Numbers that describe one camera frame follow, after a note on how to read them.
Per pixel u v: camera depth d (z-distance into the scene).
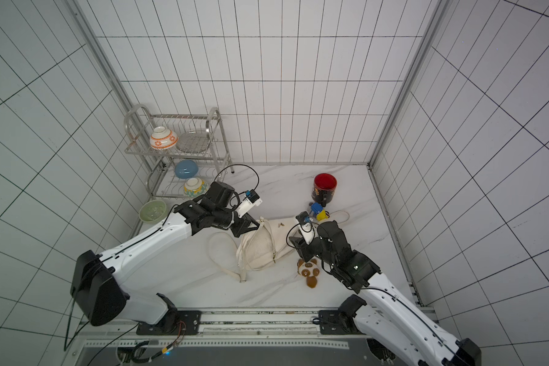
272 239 0.80
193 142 0.90
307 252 0.65
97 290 0.40
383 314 0.47
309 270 0.81
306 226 0.62
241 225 0.67
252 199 0.67
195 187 1.00
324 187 0.98
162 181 1.04
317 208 0.97
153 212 0.99
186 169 1.07
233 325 0.74
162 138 0.87
